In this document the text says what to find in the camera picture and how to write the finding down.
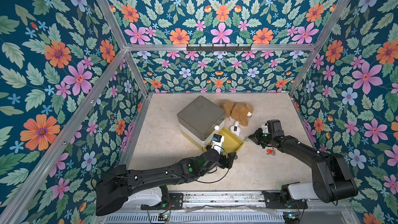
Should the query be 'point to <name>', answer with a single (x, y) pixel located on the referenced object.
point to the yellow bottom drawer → (231, 142)
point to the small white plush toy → (236, 129)
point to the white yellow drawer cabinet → (198, 128)
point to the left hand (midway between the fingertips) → (231, 151)
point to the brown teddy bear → (238, 111)
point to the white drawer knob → (216, 127)
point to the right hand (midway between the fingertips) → (248, 135)
